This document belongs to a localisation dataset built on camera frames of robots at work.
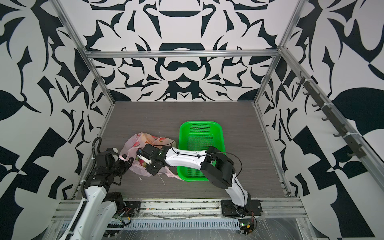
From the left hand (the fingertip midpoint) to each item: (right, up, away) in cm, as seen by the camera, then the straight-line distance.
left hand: (133, 156), depth 83 cm
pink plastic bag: (+1, +7, +2) cm, 7 cm away
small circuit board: (+58, -29, -12) cm, 66 cm away
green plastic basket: (+37, +9, +18) cm, 42 cm away
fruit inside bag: (+5, -3, -1) cm, 6 cm away
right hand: (+10, -6, -1) cm, 11 cm away
